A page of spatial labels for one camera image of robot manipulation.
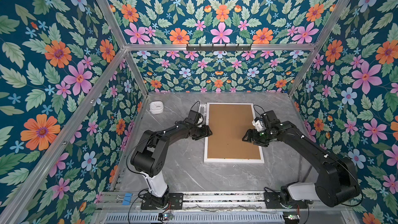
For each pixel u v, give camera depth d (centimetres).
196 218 77
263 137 72
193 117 76
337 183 41
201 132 83
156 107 107
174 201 74
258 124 78
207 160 85
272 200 74
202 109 108
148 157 48
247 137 77
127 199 75
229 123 103
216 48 93
